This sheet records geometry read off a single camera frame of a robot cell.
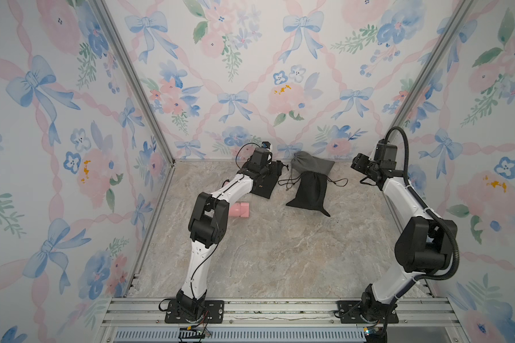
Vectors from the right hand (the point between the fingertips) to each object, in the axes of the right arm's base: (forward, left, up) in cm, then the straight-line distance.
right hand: (360, 154), depth 94 cm
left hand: (0, +36, -5) cm, 36 cm away
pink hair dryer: (-19, +53, -16) cm, 58 cm away
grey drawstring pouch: (+9, +22, -13) cm, 27 cm away
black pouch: (-2, +43, -20) cm, 47 cm away
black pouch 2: (-12, +21, -11) cm, 27 cm away
